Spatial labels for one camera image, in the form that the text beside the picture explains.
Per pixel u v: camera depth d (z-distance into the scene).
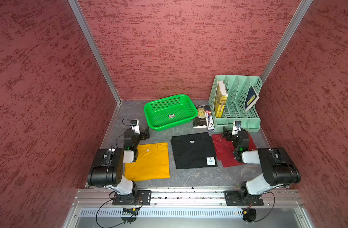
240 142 0.72
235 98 1.18
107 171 0.43
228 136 0.84
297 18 0.75
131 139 0.71
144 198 0.74
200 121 1.06
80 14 0.73
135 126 0.79
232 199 0.74
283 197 0.76
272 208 0.70
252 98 1.03
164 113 1.11
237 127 0.79
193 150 0.92
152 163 0.86
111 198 0.74
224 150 0.93
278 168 0.46
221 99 0.90
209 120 1.03
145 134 0.85
